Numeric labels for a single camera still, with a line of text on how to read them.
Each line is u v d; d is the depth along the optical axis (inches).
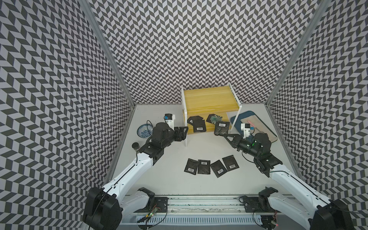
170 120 27.3
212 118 35.0
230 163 34.4
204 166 34.1
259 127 41.2
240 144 26.8
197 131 33.2
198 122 35.2
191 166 34.0
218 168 33.5
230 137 29.2
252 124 41.3
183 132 27.4
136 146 33.1
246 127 28.3
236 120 30.9
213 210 28.4
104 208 14.8
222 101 29.9
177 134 26.9
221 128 30.2
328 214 15.4
